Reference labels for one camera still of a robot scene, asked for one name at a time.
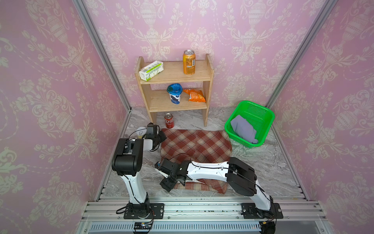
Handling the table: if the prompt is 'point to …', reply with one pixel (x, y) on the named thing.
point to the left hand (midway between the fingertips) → (165, 135)
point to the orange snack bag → (196, 95)
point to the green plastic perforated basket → (260, 118)
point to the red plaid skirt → (197, 145)
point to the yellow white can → (140, 131)
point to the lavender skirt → (244, 129)
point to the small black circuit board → (142, 225)
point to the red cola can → (169, 120)
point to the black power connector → (268, 227)
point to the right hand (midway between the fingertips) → (166, 182)
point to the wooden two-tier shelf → (158, 101)
